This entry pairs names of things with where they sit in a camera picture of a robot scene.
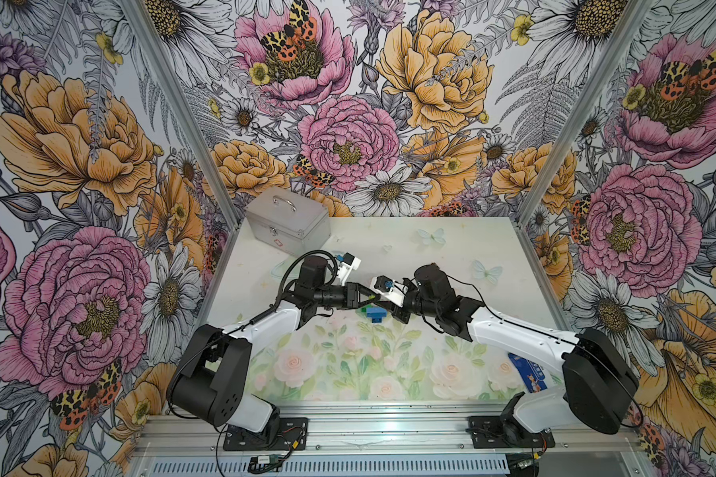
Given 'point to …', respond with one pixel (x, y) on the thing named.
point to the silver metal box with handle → (288, 221)
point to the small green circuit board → (268, 459)
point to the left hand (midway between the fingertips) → (376, 305)
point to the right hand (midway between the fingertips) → (379, 299)
